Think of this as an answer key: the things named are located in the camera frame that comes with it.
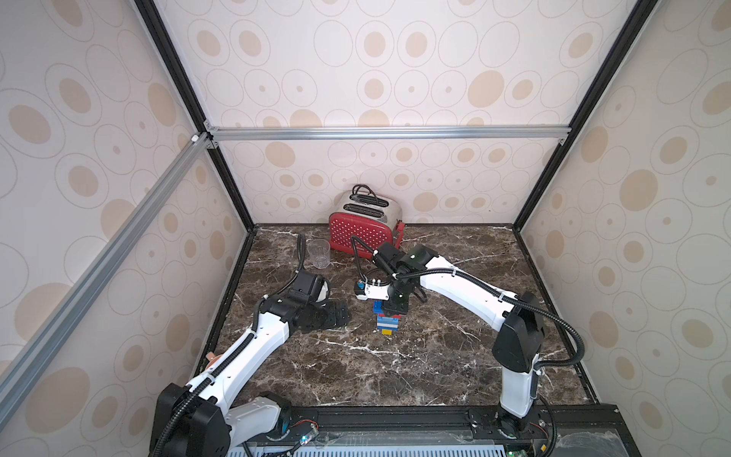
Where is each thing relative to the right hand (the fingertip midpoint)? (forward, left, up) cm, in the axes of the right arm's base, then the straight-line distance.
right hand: (397, 300), depth 84 cm
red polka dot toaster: (+28, +10, +7) cm, 31 cm away
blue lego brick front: (-6, +3, -7) cm, 9 cm away
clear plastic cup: (+24, +29, -6) cm, 38 cm away
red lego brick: (-4, 0, -2) cm, 5 cm away
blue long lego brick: (-5, +3, -3) cm, 6 cm away
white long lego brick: (-5, +5, -5) cm, 9 cm away
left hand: (-6, +15, +1) cm, 16 cm away
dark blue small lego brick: (-7, +5, +8) cm, 11 cm away
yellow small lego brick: (-5, +3, -11) cm, 12 cm away
